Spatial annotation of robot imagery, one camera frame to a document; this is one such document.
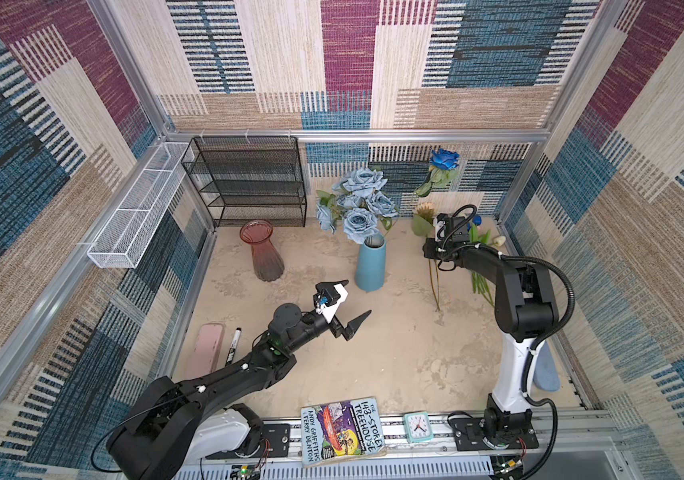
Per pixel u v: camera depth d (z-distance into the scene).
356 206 0.78
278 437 0.74
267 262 0.97
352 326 0.68
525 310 0.55
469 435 0.73
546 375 0.80
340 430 0.73
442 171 0.77
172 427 0.41
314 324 0.67
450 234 0.83
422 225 1.19
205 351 0.85
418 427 0.74
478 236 1.12
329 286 0.63
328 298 0.61
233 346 0.87
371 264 0.90
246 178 1.08
